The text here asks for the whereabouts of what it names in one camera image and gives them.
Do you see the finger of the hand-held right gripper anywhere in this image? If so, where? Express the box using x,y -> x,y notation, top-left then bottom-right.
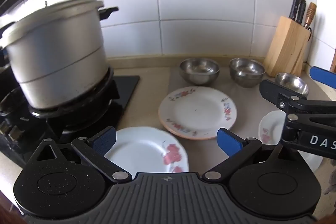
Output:
310,66 -> 336,88
259,79 -> 336,143

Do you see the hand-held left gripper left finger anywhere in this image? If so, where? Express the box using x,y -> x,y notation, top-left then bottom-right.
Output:
36,126 -> 133,184

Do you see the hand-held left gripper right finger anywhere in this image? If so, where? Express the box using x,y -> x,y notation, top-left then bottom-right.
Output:
202,128 -> 302,184

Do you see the white plate with pink flowers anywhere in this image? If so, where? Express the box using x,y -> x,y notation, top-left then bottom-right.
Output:
104,126 -> 190,174
258,110 -> 324,175

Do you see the stainless steel bowl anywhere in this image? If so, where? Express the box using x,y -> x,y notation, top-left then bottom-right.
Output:
275,72 -> 310,97
180,57 -> 220,85
229,57 -> 266,88

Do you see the grey cloth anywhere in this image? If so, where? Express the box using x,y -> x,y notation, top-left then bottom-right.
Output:
323,168 -> 336,195

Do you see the black gas stove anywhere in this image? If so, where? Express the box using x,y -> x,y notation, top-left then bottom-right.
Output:
0,67 -> 140,169

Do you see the orange-rimmed floral plate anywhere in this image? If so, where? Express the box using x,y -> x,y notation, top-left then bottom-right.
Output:
158,86 -> 237,140

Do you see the wooden knife block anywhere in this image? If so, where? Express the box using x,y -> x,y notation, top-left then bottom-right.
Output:
263,16 -> 312,77

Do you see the aluminium steamer pot with lid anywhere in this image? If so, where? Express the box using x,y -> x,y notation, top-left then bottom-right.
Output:
0,0 -> 120,110

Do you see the wooden-handled knife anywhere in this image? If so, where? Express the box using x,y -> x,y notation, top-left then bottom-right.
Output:
304,2 -> 318,29

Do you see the black-handled knife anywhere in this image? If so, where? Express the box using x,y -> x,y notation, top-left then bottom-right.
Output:
288,0 -> 301,21
296,0 -> 307,25

